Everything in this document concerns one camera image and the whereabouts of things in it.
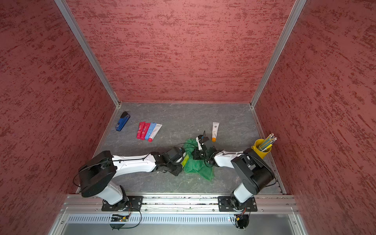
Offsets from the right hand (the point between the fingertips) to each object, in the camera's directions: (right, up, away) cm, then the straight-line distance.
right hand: (192, 156), depth 92 cm
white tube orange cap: (+16, +15, +11) cm, 25 cm away
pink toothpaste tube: (-38, +20, +14) cm, 45 cm away
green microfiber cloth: (+3, -3, -9) cm, 10 cm away
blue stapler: (-52, +24, +16) cm, 59 cm away
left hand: (-8, -7, -7) cm, 13 cm away
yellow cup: (+38, +7, -7) cm, 39 cm away
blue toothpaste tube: (-30, +17, +11) cm, 36 cm away
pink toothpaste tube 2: (-34, +15, +9) cm, 38 cm away
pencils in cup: (+44, +10, -9) cm, 46 cm away
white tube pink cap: (-27, +15, +9) cm, 32 cm away
